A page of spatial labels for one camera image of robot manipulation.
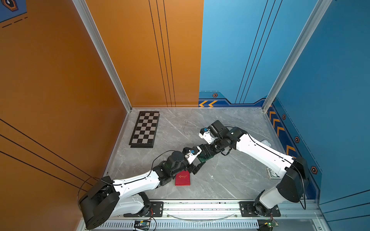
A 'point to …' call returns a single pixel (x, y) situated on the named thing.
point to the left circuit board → (143, 224)
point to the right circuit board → (267, 224)
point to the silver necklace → (186, 122)
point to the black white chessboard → (145, 131)
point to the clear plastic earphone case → (265, 142)
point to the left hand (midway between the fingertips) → (200, 153)
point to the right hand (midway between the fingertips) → (204, 152)
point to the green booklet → (203, 160)
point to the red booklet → (182, 178)
